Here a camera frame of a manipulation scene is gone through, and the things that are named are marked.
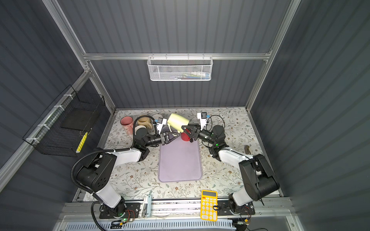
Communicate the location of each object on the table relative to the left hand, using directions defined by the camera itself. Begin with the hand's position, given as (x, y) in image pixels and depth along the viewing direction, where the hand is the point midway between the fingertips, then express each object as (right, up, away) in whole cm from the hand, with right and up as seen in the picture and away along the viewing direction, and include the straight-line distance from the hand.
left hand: (180, 135), depth 77 cm
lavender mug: (-8, +4, 0) cm, 9 cm away
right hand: (+3, +4, -2) cm, 5 cm away
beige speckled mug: (-26, +8, +25) cm, 37 cm away
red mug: (+2, -3, +20) cm, 20 cm away
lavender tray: (-1, -17, +14) cm, 22 cm away
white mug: (-19, +3, -8) cm, 20 cm away
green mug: (-2, +7, -2) cm, 8 cm away
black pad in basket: (-54, +9, -1) cm, 55 cm away
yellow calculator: (+16, -34, -2) cm, 37 cm away
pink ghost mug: (-39, +7, +24) cm, 46 cm away
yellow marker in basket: (-47, -3, -8) cm, 48 cm away
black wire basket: (-60, +4, -5) cm, 61 cm away
